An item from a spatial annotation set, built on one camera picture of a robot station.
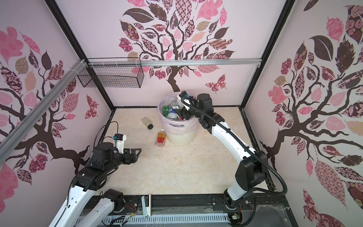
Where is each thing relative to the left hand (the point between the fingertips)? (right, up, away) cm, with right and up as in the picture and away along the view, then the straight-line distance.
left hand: (135, 153), depth 73 cm
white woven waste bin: (+25, +4, +17) cm, 30 cm away
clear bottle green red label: (+19, +21, +9) cm, 30 cm away
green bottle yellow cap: (+14, +24, +15) cm, 31 cm away
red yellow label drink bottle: (+10, +3, +20) cm, 22 cm away
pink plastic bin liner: (+21, +14, +4) cm, 25 cm away
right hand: (+23, +27, +2) cm, 36 cm away
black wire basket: (-36, +56, +49) cm, 82 cm away
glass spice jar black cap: (-1, +14, +33) cm, 36 cm away
